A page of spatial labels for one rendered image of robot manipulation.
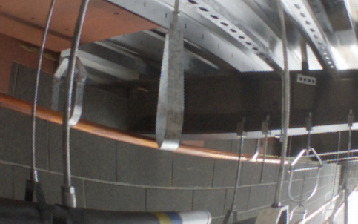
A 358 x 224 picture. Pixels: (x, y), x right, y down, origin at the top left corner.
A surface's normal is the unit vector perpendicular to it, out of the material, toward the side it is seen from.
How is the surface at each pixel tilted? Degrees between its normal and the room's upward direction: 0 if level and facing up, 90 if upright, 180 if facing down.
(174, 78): 74
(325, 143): 90
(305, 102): 90
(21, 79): 90
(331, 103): 90
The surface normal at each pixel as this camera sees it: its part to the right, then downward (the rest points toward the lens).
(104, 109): 0.87, -0.04
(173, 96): 0.22, -0.43
